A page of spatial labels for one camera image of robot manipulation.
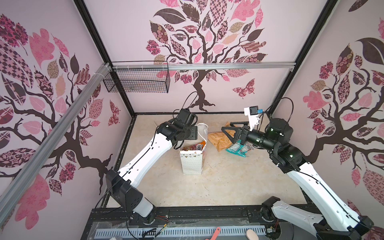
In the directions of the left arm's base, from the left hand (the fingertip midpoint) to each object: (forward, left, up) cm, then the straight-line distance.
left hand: (190, 134), depth 77 cm
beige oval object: (-42, -29, -23) cm, 56 cm away
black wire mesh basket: (+62, +44, -8) cm, 76 cm away
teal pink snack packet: (+3, -32, -20) cm, 38 cm away
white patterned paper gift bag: (-11, -1, -1) cm, 11 cm away
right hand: (-7, -16, +16) cm, 24 cm away
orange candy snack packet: (0, -5, -13) cm, 14 cm away
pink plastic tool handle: (-41, -13, -23) cm, 49 cm away
